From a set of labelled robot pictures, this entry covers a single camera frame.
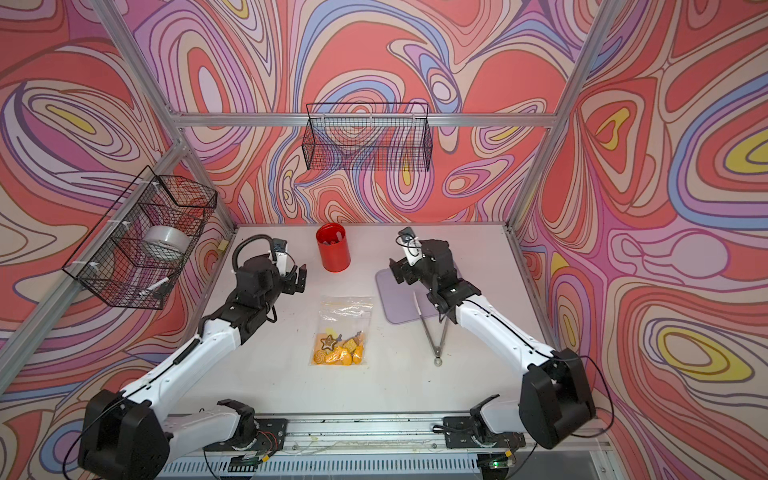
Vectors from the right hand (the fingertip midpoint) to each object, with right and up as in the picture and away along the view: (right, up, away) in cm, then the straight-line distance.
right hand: (407, 257), depth 83 cm
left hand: (-32, -1, 0) cm, 32 cm away
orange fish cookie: (-19, -29, +1) cm, 34 cm away
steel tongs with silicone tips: (+9, -30, +3) cm, 32 cm away
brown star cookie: (-23, -26, +5) cm, 35 cm away
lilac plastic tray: (-2, -13, +11) cm, 17 cm away
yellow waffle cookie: (-17, -26, +3) cm, 31 cm away
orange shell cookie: (-26, -29, +3) cm, 39 cm away
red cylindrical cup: (-23, +4, +16) cm, 28 cm away
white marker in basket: (-62, -6, -11) cm, 63 cm away
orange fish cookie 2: (-14, -28, +1) cm, 31 cm away
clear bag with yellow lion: (-20, -23, +9) cm, 31 cm away
